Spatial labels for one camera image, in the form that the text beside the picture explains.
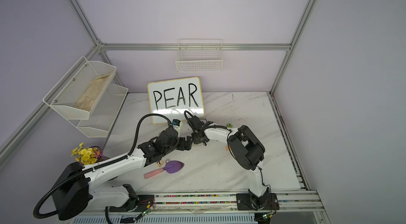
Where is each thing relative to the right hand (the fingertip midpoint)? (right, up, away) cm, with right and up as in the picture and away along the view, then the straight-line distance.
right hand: (195, 139), depth 95 cm
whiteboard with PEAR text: (-16, +26, +6) cm, 31 cm away
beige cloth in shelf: (-52, +26, -17) cm, 61 cm away
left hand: (-4, +3, -12) cm, 13 cm away
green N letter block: (+22, +8, +6) cm, 24 cm away
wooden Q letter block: (+19, -4, -4) cm, 20 cm away
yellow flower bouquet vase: (-42, 0, -31) cm, 52 cm away
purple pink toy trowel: (-12, -12, -12) cm, 21 cm away
